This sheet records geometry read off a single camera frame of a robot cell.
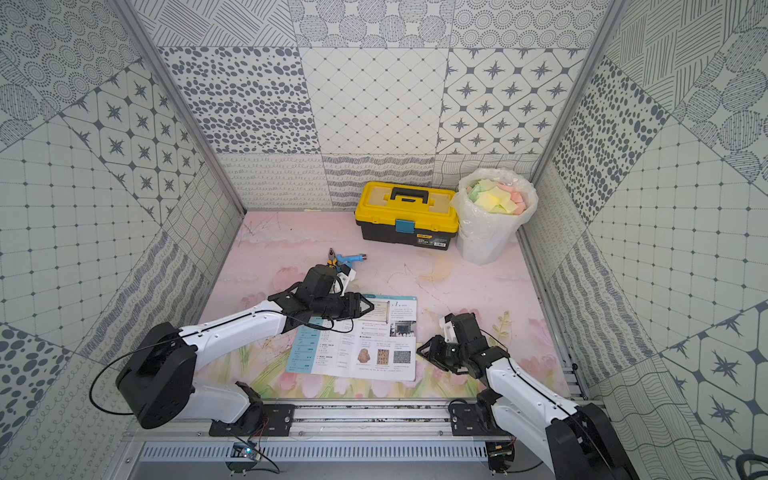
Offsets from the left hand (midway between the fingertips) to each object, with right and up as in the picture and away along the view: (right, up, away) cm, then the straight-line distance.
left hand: (369, 300), depth 82 cm
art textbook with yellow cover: (+3, -14, +4) cm, 15 cm away
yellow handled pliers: (-15, +9, +22) cm, 28 cm away
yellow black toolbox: (+12, +26, +16) cm, 33 cm away
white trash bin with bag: (+34, +18, +6) cm, 39 cm away
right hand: (+15, -16, +1) cm, 22 cm away
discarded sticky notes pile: (+38, +30, +6) cm, 49 cm away
